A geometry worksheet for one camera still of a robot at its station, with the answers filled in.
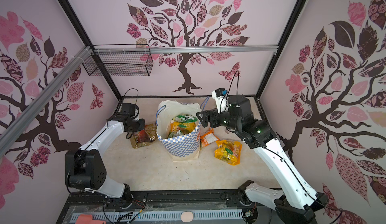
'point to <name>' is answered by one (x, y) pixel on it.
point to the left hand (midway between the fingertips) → (141, 128)
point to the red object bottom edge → (87, 219)
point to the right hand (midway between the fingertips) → (205, 110)
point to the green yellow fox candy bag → (179, 128)
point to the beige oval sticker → (187, 216)
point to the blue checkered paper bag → (180, 148)
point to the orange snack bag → (208, 137)
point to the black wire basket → (121, 60)
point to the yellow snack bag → (228, 151)
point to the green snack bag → (184, 118)
